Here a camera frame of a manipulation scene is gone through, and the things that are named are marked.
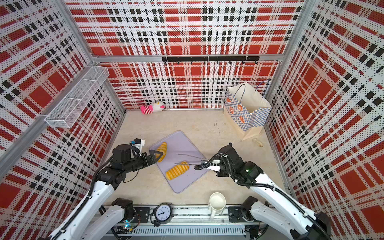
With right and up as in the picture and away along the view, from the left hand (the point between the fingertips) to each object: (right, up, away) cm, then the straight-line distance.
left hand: (158, 158), depth 77 cm
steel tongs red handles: (+13, +1, +4) cm, 13 cm away
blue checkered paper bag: (+49, +26, +8) cm, 56 cm away
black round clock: (+3, -26, -5) cm, 27 cm away
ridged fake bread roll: (+9, -9, +9) cm, 15 cm away
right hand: (+31, -1, -1) cm, 31 cm away
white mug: (+31, -23, 0) cm, 39 cm away
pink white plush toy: (-14, +31, +39) cm, 52 cm away
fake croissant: (-2, +2, +18) cm, 19 cm away
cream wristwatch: (+62, +6, +22) cm, 66 cm away
